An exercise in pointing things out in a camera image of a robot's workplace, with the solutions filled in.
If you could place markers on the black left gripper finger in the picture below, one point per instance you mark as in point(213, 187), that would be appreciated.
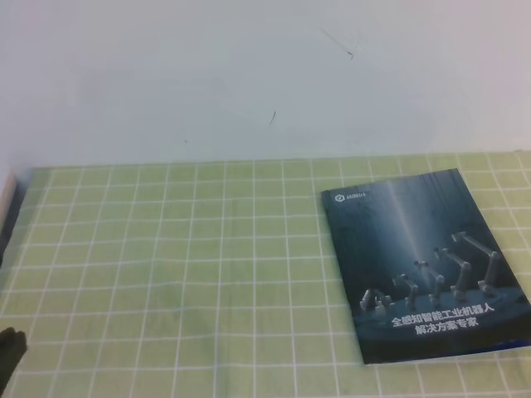
point(13, 348)

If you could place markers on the green checked tablecloth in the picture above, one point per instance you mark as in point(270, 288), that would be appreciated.
point(219, 280)

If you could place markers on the blue and white robot brochure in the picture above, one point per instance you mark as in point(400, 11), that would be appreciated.
point(422, 273)

